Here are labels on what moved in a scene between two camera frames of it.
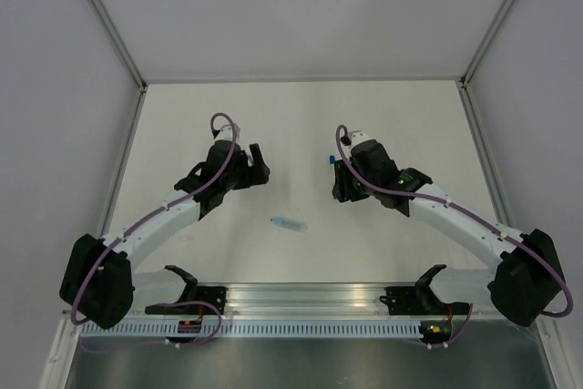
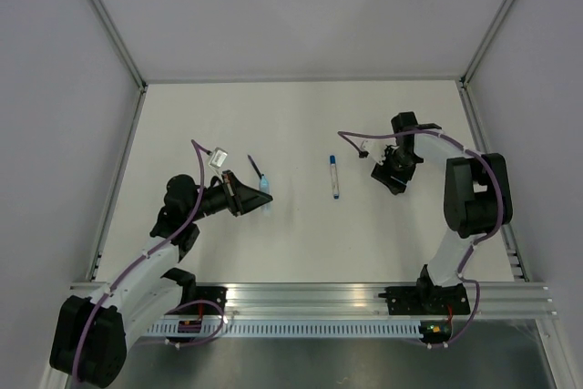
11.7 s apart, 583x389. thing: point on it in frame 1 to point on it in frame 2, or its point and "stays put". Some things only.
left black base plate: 212,294 stays put
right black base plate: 420,301 stays put
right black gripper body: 351,186 to 398,165
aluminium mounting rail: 322,299 stays put
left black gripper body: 244,176 to 230,193
